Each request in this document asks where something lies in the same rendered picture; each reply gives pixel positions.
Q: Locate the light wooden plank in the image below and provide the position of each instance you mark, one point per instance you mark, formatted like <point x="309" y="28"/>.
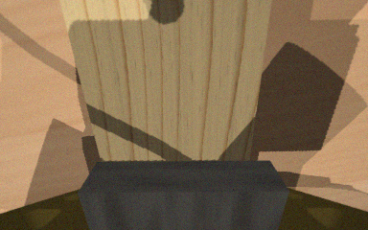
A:
<point x="170" y="80"/>

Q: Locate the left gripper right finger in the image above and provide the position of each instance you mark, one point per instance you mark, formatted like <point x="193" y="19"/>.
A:
<point x="310" y="212"/>

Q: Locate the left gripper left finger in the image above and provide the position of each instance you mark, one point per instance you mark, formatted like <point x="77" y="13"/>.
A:
<point x="61" y="212"/>

